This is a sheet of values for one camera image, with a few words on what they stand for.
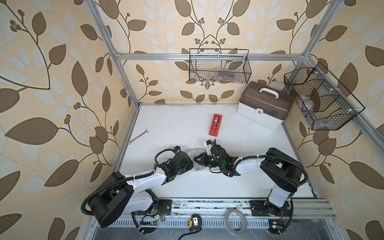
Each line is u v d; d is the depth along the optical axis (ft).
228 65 3.16
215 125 3.34
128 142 3.28
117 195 1.41
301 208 2.48
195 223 2.23
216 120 3.34
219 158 2.24
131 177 1.56
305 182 1.54
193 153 2.79
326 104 2.38
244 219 2.23
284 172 1.52
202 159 2.53
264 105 3.09
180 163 2.22
